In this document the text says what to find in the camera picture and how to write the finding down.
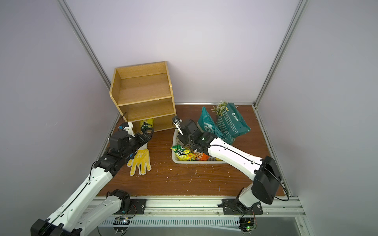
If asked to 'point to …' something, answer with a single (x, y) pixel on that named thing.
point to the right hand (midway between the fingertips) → (184, 126)
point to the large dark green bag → (229, 126)
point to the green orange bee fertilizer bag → (204, 157)
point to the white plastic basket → (211, 160)
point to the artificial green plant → (219, 108)
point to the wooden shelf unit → (143, 93)
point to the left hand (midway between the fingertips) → (151, 131)
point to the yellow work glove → (141, 160)
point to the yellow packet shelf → (149, 121)
